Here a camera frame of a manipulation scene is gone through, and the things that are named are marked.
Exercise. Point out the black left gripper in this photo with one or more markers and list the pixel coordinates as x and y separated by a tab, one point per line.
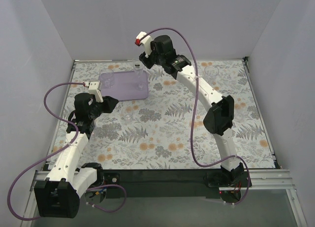
104	104

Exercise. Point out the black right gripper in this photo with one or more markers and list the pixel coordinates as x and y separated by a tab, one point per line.
146	60

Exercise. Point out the clear champagne flute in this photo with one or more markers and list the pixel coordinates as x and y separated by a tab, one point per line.
138	69

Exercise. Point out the clear faceted tumbler glass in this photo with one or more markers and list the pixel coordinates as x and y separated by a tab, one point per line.
107	79

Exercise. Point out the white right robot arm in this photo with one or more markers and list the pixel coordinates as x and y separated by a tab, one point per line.
220	109

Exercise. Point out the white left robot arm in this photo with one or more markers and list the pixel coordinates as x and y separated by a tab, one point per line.
58	195

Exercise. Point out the lilac plastic tray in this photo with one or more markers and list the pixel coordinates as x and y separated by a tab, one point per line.
125	87

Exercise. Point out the small clear shot glass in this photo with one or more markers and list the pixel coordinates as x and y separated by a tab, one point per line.
127	114

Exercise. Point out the clear tall tumbler glass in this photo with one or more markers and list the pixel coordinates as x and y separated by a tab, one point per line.
211	73

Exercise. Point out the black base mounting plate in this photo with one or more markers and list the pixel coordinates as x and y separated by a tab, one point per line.
166	183

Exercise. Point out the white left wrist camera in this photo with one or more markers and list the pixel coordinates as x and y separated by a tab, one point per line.
94	89

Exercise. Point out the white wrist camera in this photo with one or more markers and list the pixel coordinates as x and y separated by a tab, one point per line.
94	89
143	39

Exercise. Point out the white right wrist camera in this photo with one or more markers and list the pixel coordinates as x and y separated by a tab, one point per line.
143	39

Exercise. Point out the aluminium frame rail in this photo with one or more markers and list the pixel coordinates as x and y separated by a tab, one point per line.
262	179

